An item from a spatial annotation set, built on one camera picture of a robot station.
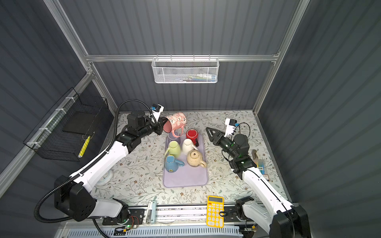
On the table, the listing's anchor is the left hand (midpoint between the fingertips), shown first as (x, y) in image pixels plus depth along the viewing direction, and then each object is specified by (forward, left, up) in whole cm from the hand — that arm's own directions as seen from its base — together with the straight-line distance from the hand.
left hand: (166, 118), depth 78 cm
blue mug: (-17, -2, -21) cm, 27 cm away
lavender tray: (-21, -9, -28) cm, 36 cm away
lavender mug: (-10, -3, -3) cm, 11 cm away
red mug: (+4, -15, -20) cm, 25 cm away
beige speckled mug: (-14, -15, -20) cm, 28 cm away
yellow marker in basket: (-14, +38, -3) cm, 41 cm away
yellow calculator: (-37, -24, -27) cm, 52 cm away
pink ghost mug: (-6, -5, +2) cm, 8 cm away
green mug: (-7, -3, -20) cm, 22 cm away
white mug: (-6, -11, -19) cm, 23 cm away
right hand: (-10, -22, 0) cm, 24 cm away
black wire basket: (-8, +50, -1) cm, 51 cm away
